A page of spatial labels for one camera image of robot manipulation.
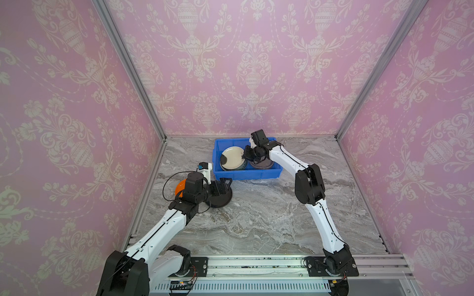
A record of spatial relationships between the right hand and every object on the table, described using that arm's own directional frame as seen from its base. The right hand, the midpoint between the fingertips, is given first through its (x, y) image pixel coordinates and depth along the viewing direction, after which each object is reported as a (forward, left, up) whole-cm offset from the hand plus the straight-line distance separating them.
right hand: (242, 155), depth 103 cm
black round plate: (-24, +14, -6) cm, 28 cm away
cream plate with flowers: (+1, +7, -4) cm, 8 cm away
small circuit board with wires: (-57, +27, -10) cm, 64 cm away
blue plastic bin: (-9, -3, -5) cm, 10 cm away
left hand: (-22, +8, +9) cm, 25 cm away
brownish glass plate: (-3, -12, -4) cm, 13 cm away
